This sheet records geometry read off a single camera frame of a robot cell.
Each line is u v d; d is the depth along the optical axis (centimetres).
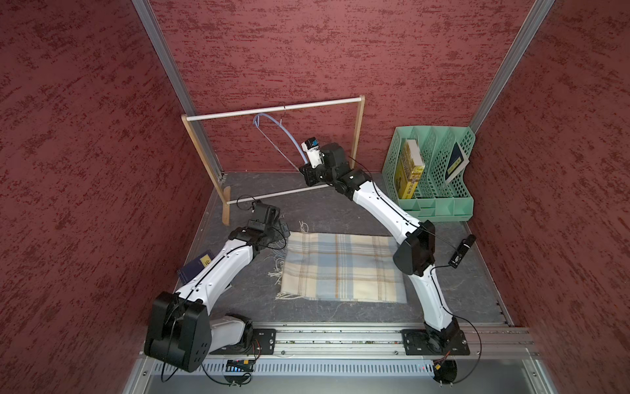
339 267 88
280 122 83
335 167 66
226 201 106
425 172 88
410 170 91
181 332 40
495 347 74
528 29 74
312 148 74
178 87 89
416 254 54
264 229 64
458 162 105
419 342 74
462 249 94
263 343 74
